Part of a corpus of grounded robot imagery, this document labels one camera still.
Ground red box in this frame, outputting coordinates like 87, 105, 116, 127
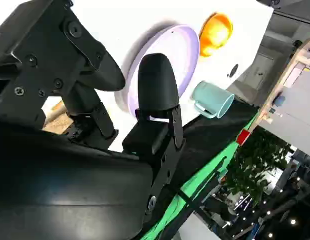
236, 129, 250, 146

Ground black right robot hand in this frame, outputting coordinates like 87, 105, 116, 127
0, 0, 187, 240

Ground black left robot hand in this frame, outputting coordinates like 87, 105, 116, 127
256, 0, 283, 10

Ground wooden shelf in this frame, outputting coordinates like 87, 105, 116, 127
247, 34, 310, 133

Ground pale green mug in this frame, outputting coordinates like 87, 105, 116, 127
190, 80, 235, 119

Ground lilac plate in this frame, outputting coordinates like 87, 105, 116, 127
114, 23, 201, 118

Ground green plants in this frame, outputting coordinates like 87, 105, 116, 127
219, 127, 295, 208

